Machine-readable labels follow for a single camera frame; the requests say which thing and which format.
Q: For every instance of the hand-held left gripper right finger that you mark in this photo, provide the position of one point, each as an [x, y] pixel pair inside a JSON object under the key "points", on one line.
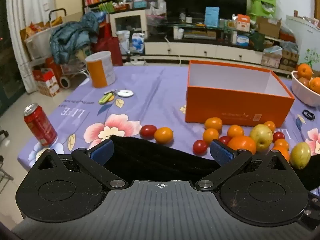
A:
{"points": [[220, 153]]}

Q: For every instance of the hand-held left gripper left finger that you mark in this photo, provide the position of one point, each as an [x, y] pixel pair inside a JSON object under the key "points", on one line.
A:
{"points": [[102, 150]]}

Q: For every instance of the red cherry tomato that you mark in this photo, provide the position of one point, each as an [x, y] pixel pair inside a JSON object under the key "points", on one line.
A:
{"points": [[148, 131], [278, 136], [224, 140], [200, 147]]}

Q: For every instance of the large orange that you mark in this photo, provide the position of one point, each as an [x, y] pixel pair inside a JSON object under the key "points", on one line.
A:
{"points": [[242, 144]]}

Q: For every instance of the yellow-green apple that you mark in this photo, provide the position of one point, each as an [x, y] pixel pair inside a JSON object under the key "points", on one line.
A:
{"points": [[261, 136]]}

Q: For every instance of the orange cardboard box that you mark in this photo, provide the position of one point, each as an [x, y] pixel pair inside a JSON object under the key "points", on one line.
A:
{"points": [[225, 105]]}

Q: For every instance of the yellow-green passion fruit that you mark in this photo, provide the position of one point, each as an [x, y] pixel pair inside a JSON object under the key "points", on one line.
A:
{"points": [[300, 155]]}

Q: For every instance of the white round tag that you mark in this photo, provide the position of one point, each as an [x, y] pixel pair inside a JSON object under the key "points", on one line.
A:
{"points": [[121, 94]]}

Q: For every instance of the red soda can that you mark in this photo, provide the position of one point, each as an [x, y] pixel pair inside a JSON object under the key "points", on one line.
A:
{"points": [[41, 127]]}

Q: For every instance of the purple floral tablecloth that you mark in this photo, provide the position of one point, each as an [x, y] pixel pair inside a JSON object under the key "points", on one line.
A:
{"points": [[150, 92]]}

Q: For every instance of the shopping trolley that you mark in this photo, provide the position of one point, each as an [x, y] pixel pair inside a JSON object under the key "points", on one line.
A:
{"points": [[65, 82]]}

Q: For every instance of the orange and white canister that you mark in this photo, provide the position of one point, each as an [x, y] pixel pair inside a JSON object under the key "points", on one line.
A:
{"points": [[100, 72]]}

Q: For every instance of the red carton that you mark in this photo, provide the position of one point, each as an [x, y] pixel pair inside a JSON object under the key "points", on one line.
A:
{"points": [[47, 82]]}

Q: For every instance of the white power strip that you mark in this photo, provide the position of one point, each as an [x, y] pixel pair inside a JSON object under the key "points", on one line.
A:
{"points": [[138, 60]]}

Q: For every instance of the red shopping bag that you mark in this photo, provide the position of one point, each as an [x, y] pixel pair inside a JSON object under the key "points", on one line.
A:
{"points": [[108, 50]]}

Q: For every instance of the white plastic fruit bowl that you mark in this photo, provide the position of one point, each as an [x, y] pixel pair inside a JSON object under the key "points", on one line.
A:
{"points": [[303, 95]]}

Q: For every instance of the white television stand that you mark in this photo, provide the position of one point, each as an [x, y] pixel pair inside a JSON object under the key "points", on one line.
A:
{"points": [[200, 51]]}

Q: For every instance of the pink pack with lid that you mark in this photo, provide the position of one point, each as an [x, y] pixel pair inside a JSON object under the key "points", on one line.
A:
{"points": [[271, 58]]}

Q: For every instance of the brown-red fruit in bowl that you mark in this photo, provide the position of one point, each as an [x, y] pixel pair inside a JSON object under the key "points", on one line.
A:
{"points": [[303, 82]]}

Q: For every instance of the white plastic bag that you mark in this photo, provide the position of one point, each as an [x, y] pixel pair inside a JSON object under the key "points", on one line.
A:
{"points": [[123, 41]]}

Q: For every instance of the blue and white plastic pack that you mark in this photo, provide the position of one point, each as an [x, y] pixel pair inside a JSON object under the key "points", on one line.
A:
{"points": [[138, 43]]}

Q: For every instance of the blue and white tissue box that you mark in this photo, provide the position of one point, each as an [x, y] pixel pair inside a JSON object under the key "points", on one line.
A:
{"points": [[242, 40]]}

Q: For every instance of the orange in white bowl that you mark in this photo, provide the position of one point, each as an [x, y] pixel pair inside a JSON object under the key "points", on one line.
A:
{"points": [[315, 85], [304, 71]]}

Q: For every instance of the blue down jacket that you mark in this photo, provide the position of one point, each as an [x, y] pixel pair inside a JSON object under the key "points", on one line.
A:
{"points": [[70, 37]]}

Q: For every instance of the dark green bag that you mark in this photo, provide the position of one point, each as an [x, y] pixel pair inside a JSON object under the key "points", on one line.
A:
{"points": [[257, 41]]}

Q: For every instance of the stack of brown cartons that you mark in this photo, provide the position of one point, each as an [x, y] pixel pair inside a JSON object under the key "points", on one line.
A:
{"points": [[290, 57]]}

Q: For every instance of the white cabinet with glass door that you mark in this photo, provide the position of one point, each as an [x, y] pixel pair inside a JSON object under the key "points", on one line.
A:
{"points": [[112, 27]]}

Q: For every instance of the white basket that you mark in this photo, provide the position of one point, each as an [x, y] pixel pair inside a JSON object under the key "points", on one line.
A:
{"points": [[37, 42]]}

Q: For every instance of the white bottle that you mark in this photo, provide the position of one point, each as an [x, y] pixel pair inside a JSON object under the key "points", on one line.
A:
{"points": [[178, 33]]}

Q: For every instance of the orange and white carton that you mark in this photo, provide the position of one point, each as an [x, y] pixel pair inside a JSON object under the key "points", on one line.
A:
{"points": [[243, 23]]}

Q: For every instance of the brown cardboard box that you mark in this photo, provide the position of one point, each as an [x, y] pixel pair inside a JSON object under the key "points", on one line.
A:
{"points": [[268, 27]]}

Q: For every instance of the blue paper bag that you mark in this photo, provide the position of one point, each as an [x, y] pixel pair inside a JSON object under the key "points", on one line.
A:
{"points": [[212, 16]]}

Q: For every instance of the pile of snack packets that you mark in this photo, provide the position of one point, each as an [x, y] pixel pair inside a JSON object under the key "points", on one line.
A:
{"points": [[35, 28]]}

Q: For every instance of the white chest freezer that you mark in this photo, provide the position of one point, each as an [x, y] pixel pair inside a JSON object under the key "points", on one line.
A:
{"points": [[305, 37]]}

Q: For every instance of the clear plastic bag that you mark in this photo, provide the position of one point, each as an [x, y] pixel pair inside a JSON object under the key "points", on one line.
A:
{"points": [[155, 13]]}

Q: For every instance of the teal tissue box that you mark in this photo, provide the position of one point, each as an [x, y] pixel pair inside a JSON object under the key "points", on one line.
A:
{"points": [[140, 4]]}

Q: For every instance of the green plastic storage rack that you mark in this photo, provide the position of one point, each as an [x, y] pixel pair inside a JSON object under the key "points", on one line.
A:
{"points": [[260, 2]]}

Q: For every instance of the white curtain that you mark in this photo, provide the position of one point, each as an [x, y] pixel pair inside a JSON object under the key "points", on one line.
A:
{"points": [[20, 17]]}

